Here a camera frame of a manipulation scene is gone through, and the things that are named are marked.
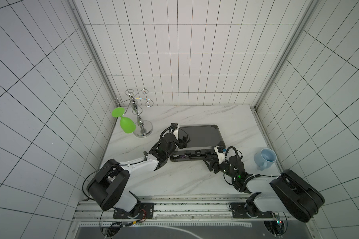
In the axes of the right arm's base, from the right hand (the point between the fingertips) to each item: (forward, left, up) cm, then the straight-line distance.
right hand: (207, 155), depth 87 cm
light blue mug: (+2, -36, -5) cm, 36 cm away
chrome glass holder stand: (+22, +43, +21) cm, 53 cm away
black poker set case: (+5, +3, +8) cm, 10 cm away
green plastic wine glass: (+11, +49, +12) cm, 52 cm away
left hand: (+8, +16, +8) cm, 20 cm away
